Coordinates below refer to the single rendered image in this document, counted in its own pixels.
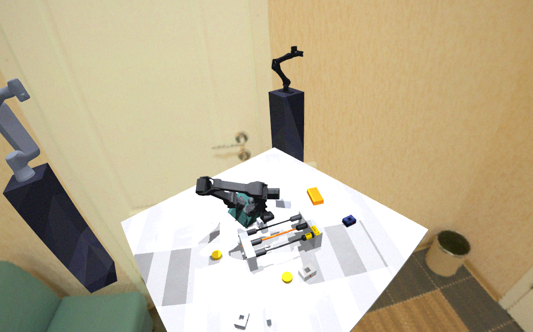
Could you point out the yellow disc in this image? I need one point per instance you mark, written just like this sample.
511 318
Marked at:
287 277
216 255

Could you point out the orange rectangular block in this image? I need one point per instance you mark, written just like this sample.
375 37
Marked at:
315 196

